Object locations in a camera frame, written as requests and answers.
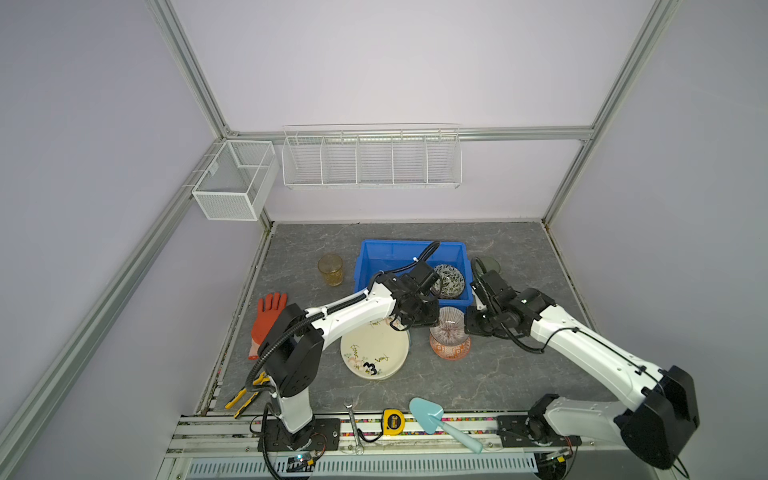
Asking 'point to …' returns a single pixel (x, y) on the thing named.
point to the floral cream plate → (375, 351)
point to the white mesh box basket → (238, 180)
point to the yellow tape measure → (393, 421)
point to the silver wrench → (358, 448)
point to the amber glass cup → (332, 266)
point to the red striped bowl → (451, 330)
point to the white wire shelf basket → (372, 156)
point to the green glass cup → (483, 264)
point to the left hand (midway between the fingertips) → (437, 327)
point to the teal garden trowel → (430, 415)
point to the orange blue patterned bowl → (451, 352)
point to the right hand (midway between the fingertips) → (467, 327)
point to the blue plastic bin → (375, 256)
